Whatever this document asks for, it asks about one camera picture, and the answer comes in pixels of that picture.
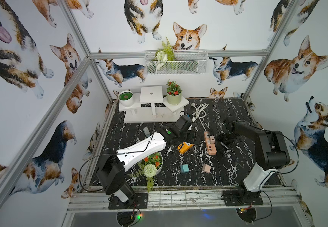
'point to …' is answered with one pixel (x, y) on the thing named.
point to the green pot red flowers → (173, 92)
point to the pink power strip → (211, 148)
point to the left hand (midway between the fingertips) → (198, 134)
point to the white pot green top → (125, 97)
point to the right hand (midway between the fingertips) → (215, 144)
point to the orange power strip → (184, 147)
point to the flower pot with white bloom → (149, 168)
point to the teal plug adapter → (184, 168)
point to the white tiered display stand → (150, 105)
